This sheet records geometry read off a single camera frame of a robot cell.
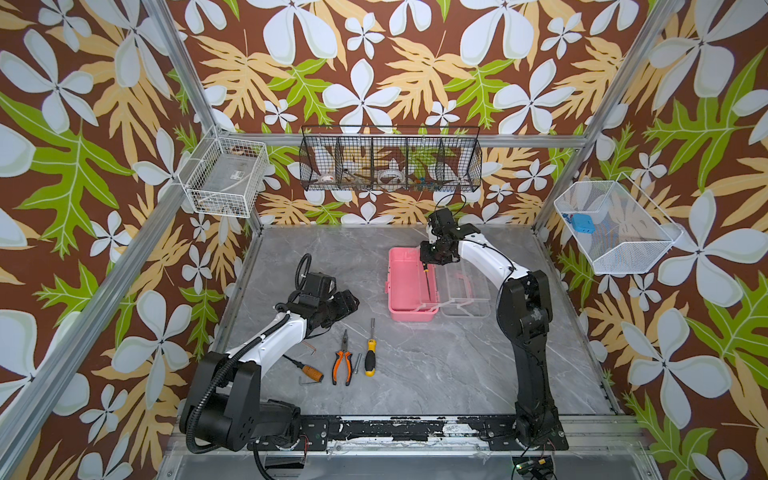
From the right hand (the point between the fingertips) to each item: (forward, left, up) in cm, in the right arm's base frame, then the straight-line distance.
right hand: (421, 255), depth 99 cm
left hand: (-17, +23, -1) cm, 29 cm away
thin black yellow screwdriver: (-5, -1, -2) cm, 5 cm away
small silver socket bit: (-32, +21, -9) cm, 39 cm away
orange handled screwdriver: (-35, +34, -8) cm, 50 cm away
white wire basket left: (+10, +59, +26) cm, 65 cm away
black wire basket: (+24, +10, +22) cm, 34 cm away
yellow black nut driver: (-33, +17, -8) cm, 38 cm away
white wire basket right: (-9, -53, +20) cm, 58 cm away
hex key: (-27, +35, -9) cm, 46 cm away
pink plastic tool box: (-13, +2, -2) cm, 13 cm away
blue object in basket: (-2, -46, +16) cm, 49 cm away
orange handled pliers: (-31, +26, -8) cm, 41 cm away
